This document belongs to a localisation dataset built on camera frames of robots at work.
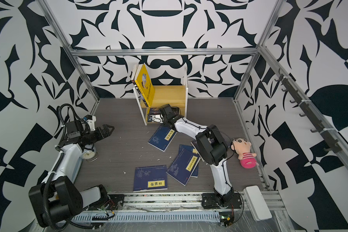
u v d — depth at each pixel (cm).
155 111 100
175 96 96
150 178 82
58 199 41
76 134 64
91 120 76
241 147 87
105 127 76
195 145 92
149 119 84
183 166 85
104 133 75
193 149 92
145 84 83
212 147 53
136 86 76
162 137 96
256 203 70
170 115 75
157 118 85
